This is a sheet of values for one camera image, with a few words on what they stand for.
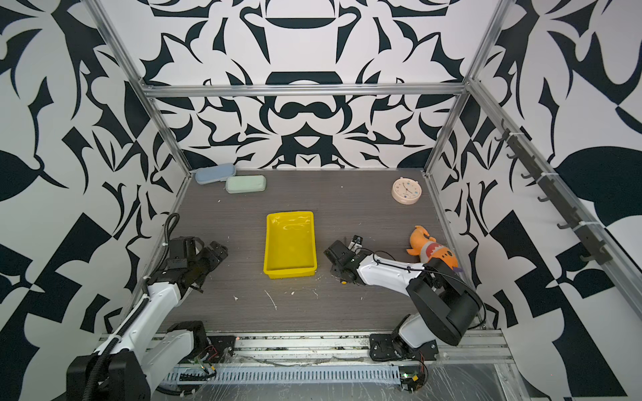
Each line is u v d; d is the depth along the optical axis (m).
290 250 0.94
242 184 1.12
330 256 0.72
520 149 0.65
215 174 1.16
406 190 1.10
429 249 0.87
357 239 0.82
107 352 0.41
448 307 0.44
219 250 0.79
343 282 0.85
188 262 0.65
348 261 0.67
